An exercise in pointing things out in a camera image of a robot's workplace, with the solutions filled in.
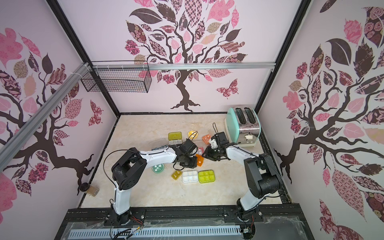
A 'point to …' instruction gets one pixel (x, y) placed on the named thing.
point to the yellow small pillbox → (176, 174)
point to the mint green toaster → (242, 125)
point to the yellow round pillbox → (192, 134)
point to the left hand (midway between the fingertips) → (196, 167)
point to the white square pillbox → (190, 176)
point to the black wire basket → (120, 76)
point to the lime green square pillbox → (206, 176)
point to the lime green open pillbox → (175, 138)
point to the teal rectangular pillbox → (163, 146)
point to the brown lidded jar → (89, 189)
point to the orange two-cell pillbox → (200, 160)
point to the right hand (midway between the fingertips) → (204, 154)
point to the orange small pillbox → (206, 138)
